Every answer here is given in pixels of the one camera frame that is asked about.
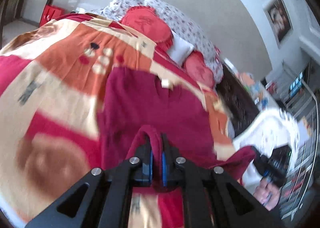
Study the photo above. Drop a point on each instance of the red box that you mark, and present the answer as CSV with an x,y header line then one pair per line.
x,y
51,15

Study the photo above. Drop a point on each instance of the carved dark wooden cabinet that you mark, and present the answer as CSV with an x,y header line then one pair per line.
x,y
237,97

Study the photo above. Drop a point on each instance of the person's right hand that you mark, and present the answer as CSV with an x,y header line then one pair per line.
x,y
267,194

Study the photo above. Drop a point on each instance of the large floral pillow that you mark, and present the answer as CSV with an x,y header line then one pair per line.
x,y
185,25

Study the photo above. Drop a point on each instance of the white pillow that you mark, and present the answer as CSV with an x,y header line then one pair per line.
x,y
181,47

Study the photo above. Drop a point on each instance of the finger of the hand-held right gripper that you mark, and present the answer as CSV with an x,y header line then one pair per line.
x,y
261,165

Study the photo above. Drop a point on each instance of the orange and red printed blanket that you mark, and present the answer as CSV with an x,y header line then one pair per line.
x,y
62,72

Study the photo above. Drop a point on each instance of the small floral pillow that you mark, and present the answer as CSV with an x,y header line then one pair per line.
x,y
122,5

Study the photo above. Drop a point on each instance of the shelf rack with boxes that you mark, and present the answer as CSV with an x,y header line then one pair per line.
x,y
300,117

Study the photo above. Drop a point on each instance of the pile of colourful small things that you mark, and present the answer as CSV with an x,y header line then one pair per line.
x,y
255,90

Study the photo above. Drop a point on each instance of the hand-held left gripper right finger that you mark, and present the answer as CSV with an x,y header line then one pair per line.
x,y
163,168

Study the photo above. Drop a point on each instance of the red heart pillow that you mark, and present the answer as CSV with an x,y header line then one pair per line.
x,y
200,70
147,25

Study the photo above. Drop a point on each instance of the dark red sweater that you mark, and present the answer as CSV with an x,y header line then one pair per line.
x,y
155,107

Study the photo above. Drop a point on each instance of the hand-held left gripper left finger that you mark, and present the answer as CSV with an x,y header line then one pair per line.
x,y
150,168

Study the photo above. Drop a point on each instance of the dark framed picture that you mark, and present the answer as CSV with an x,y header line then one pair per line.
x,y
278,19

